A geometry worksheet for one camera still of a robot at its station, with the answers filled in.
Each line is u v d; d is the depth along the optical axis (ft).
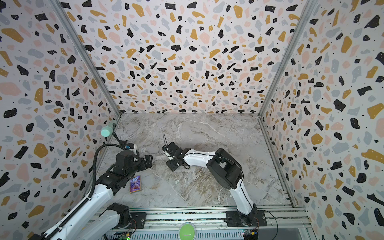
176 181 2.81
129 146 2.35
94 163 1.80
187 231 2.30
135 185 2.74
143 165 2.39
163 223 2.40
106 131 2.19
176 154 2.43
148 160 2.45
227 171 1.71
